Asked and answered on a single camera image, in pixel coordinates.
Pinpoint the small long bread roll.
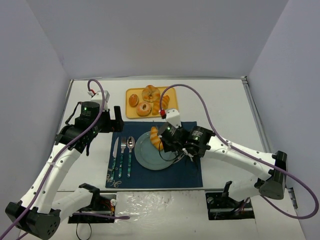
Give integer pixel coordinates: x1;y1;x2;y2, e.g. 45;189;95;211
150;126;164;151

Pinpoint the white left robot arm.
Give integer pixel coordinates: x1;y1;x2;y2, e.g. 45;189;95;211
5;101;124;240

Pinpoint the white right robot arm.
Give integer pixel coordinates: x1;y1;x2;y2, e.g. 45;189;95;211
157;122;287;202

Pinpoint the large bagel bread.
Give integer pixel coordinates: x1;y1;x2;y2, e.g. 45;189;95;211
141;85;161;103

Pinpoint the round jam bun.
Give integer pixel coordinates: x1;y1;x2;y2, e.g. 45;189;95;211
128;94;139;107

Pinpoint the sugared orange donut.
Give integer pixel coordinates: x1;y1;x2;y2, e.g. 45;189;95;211
136;101;152;117

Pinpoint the yellow tray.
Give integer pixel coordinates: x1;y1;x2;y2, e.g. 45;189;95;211
125;87;179;119

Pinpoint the blue-grey ceramic plate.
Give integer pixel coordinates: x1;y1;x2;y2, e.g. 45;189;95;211
134;131;176;171

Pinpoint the large croissant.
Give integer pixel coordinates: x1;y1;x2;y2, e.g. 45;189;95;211
152;95;170;116

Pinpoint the dark blue placemat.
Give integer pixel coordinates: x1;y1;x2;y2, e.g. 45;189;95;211
105;121;203;189

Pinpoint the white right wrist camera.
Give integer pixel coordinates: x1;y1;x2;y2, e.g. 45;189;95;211
159;108;182;128

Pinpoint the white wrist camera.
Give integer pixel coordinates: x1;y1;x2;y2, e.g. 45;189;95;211
87;90;110;112
159;108;182;128

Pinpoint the fork with green handle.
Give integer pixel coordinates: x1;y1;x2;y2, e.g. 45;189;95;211
118;136;127;178

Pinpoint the spoon with green handle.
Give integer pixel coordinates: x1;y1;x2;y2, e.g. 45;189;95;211
126;136;136;178

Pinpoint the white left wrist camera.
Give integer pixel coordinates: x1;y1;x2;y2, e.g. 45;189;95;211
87;90;110;112

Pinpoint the knife with green handle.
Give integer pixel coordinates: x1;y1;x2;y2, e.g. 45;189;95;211
110;137;119;180

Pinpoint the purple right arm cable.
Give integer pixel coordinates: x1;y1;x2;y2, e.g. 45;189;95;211
159;84;318;220

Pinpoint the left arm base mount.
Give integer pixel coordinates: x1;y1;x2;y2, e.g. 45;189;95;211
67;194;117;224

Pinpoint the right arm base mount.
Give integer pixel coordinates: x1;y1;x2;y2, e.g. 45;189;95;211
205;191;255;221

